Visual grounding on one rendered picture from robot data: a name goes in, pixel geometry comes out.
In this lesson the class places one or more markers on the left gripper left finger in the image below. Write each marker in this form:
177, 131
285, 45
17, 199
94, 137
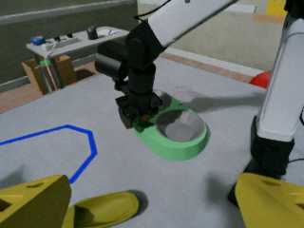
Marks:
39, 203

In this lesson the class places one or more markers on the yellow scoop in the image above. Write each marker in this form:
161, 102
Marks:
103, 211

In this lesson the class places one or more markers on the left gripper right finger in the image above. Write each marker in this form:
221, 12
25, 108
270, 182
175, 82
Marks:
269, 203

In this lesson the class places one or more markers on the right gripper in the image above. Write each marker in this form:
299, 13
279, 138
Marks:
135, 106

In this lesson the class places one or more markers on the blue tape strip with red notch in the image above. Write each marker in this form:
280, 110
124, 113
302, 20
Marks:
91, 143

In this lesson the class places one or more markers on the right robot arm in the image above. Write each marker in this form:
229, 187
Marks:
272, 130

